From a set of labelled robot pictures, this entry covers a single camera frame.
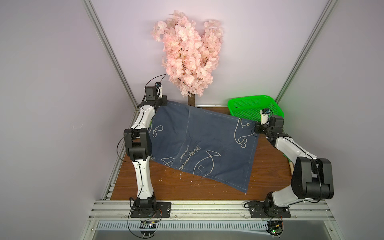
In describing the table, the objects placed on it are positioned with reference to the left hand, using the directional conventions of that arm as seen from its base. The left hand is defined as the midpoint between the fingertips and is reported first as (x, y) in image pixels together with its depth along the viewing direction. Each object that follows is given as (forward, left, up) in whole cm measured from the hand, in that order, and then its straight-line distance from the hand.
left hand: (165, 95), depth 100 cm
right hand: (-18, -62, -4) cm, 64 cm away
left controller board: (-70, +1, -23) cm, 74 cm away
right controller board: (-71, -61, -22) cm, 96 cm away
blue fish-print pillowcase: (-26, -27, -19) cm, 42 cm away
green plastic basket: (+7, -65, -19) cm, 68 cm away
